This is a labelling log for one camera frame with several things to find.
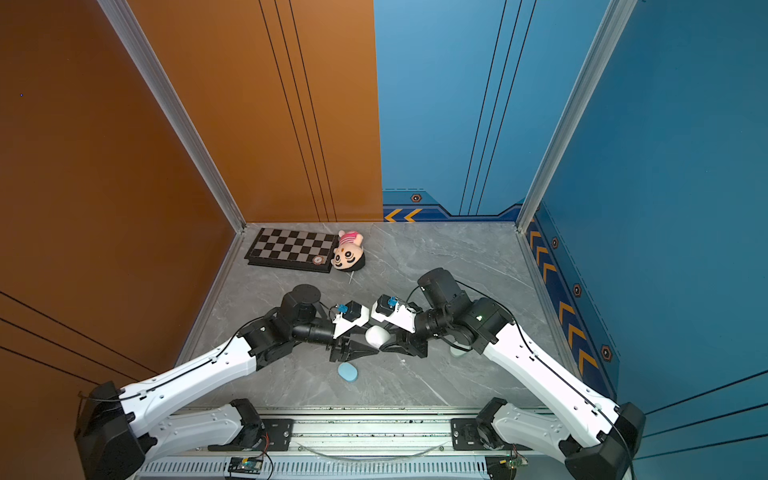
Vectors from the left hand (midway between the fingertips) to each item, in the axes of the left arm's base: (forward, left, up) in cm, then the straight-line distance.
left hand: (377, 337), depth 67 cm
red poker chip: (+37, +24, -18) cm, 47 cm away
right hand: (0, -2, +2) cm, 2 cm away
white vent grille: (-23, -1, -22) cm, 31 cm away
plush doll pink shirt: (+34, +11, -13) cm, 38 cm away
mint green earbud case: (+4, -22, -19) cm, 29 cm away
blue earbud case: (-1, +9, -21) cm, 23 cm away
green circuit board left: (-22, +32, -25) cm, 46 cm away
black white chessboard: (+41, +33, -19) cm, 56 cm away
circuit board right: (-21, -33, -21) cm, 44 cm away
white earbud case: (-1, 0, +3) cm, 3 cm away
